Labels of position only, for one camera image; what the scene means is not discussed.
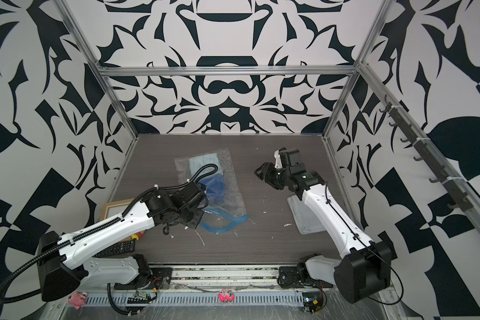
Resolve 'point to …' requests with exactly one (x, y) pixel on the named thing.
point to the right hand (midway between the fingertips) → (257, 171)
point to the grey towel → (306, 220)
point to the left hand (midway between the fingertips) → (196, 212)
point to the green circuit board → (314, 301)
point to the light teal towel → (196, 162)
